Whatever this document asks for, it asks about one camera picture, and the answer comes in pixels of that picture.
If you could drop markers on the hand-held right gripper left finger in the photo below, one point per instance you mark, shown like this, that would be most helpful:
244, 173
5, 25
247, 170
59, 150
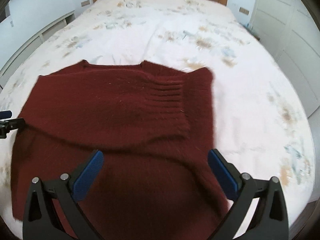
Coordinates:
88, 173

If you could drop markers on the dark red knit sweater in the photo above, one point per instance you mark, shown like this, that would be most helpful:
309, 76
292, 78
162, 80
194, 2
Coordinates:
125, 110

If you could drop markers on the white low shelf unit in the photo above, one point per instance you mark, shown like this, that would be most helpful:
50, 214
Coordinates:
27, 41

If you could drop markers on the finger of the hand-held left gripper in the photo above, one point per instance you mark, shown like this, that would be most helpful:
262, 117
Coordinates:
11, 125
5, 114

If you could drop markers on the bed with floral sheet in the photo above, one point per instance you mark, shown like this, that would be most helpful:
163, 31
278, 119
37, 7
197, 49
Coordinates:
180, 35

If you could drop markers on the wall socket plate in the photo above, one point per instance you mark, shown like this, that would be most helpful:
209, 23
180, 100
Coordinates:
85, 3
244, 10

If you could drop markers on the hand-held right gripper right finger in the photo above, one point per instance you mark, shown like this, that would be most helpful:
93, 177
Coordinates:
222, 173

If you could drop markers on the white wardrobe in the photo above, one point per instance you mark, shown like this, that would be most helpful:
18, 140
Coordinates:
282, 15

